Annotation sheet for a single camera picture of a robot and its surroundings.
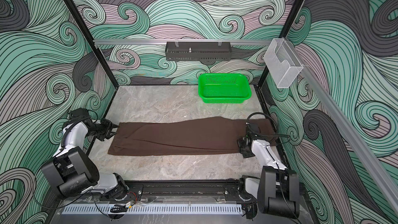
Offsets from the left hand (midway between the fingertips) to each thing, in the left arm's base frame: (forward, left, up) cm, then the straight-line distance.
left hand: (117, 126), depth 83 cm
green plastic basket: (+43, -65, -12) cm, 79 cm away
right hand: (-6, -69, -10) cm, 70 cm away
